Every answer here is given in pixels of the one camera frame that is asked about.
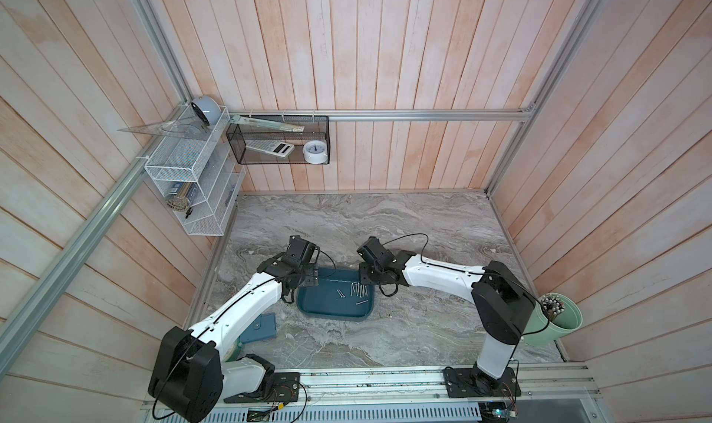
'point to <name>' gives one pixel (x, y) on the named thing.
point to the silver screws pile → (359, 290)
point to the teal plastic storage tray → (338, 296)
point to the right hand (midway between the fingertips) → (361, 274)
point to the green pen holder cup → (555, 315)
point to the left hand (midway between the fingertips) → (300, 277)
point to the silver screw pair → (341, 295)
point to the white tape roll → (315, 152)
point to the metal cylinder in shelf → (181, 193)
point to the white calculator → (281, 148)
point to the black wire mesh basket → (317, 127)
